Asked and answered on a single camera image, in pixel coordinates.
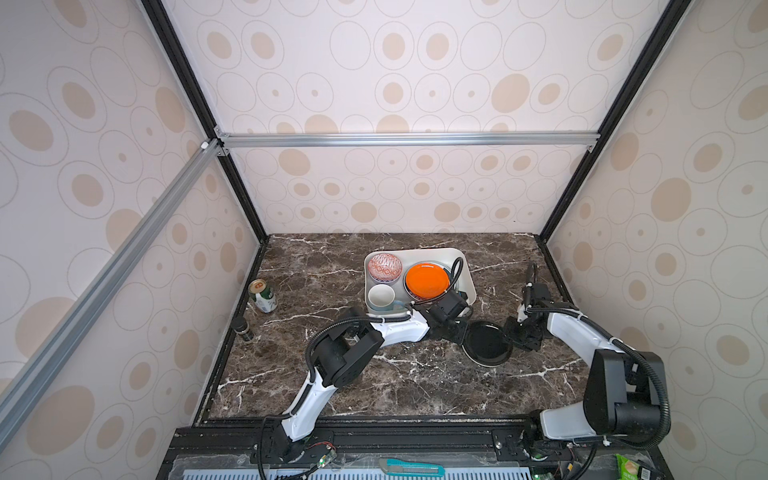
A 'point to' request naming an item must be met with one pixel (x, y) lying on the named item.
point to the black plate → (486, 344)
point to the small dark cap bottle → (241, 326)
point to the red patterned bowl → (385, 268)
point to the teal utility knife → (396, 467)
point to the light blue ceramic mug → (381, 297)
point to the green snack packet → (629, 470)
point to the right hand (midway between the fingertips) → (509, 337)
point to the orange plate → (427, 280)
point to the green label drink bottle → (263, 296)
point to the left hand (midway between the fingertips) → (476, 332)
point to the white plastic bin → (408, 257)
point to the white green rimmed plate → (405, 286)
